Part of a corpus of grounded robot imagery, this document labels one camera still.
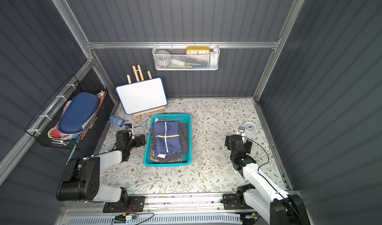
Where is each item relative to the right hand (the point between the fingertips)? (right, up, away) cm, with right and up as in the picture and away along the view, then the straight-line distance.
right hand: (242, 138), depth 85 cm
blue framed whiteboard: (-62, +25, +10) cm, 68 cm away
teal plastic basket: (-33, -13, +3) cm, 35 cm away
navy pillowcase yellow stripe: (-44, -1, +2) cm, 44 cm away
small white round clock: (+9, +4, +13) cm, 17 cm away
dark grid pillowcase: (-37, -11, 0) cm, 39 cm away
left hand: (-65, 0, +9) cm, 65 cm away
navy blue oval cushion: (-82, +17, -16) cm, 85 cm away
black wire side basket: (-92, +7, -23) cm, 95 cm away
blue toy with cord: (-82, +9, +17) cm, 84 cm away
